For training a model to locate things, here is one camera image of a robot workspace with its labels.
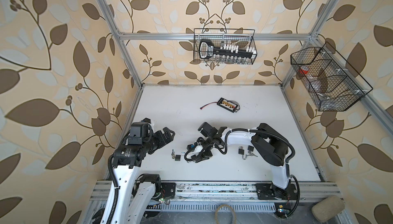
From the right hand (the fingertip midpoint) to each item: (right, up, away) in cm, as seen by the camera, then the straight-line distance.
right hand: (194, 155), depth 86 cm
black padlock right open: (+27, +2, +1) cm, 27 cm away
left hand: (-11, +14, -14) cm, 23 cm away
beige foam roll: (+60, -17, -19) cm, 65 cm away
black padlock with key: (-9, -1, -1) cm, 10 cm away
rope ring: (+19, -24, -18) cm, 35 cm away
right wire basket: (+67, +40, -12) cm, 79 cm away
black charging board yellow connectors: (+22, +28, +22) cm, 42 cm away
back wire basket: (+30, +66, +9) cm, 73 cm away
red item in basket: (+63, +49, +2) cm, 80 cm away
